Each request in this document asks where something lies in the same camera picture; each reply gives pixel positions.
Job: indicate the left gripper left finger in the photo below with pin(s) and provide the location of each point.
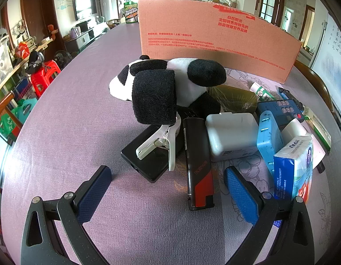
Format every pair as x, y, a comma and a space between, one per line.
41, 243

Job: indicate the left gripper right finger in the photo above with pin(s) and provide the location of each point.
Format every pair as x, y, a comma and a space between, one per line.
293, 243

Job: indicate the blue remote control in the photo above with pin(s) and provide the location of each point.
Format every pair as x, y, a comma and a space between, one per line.
283, 111

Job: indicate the plush panda toy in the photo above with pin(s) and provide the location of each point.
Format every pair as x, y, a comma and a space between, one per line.
161, 90

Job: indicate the blue tissue pack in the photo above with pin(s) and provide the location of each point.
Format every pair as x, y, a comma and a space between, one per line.
293, 169

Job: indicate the light blue power bank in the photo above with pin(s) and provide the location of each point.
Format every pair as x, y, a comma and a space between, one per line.
269, 139

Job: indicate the white paper roll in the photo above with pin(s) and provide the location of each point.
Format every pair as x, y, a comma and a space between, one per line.
292, 130

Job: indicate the green white packet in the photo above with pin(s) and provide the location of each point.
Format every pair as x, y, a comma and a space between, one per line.
315, 123

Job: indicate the black smartphone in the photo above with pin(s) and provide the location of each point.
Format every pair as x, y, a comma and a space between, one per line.
154, 164

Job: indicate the white plastic clip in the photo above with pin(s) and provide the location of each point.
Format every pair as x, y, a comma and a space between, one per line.
164, 138

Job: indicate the green white tube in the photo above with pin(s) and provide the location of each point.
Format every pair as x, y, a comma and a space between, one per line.
261, 92

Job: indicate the red plastic stool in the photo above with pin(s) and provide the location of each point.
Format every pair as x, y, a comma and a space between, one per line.
44, 77

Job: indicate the olive tape roll bag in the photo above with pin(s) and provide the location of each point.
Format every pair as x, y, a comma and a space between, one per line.
234, 99

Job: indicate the wooden chair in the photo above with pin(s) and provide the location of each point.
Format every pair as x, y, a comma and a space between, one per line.
317, 83

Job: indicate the whiteboard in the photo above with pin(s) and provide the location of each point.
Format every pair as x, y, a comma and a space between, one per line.
327, 63

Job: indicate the pink cardboard box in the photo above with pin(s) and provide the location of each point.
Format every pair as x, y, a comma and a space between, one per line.
205, 30

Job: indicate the television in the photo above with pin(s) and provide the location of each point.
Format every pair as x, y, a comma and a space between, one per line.
84, 8

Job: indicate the green snack canister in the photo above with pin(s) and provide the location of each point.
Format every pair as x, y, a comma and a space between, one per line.
131, 12

